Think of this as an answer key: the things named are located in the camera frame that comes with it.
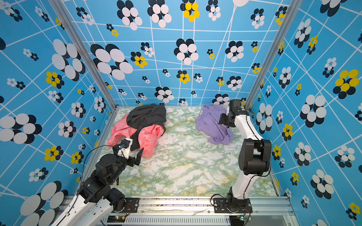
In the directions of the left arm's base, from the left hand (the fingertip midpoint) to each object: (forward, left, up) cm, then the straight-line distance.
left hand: (134, 145), depth 72 cm
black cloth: (+28, +6, -12) cm, 31 cm away
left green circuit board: (-30, +10, -25) cm, 40 cm away
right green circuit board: (-29, -55, -22) cm, 66 cm away
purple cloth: (+31, -44, -20) cm, 57 cm away
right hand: (+24, -53, -9) cm, 59 cm away
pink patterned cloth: (+10, -4, -7) cm, 13 cm away
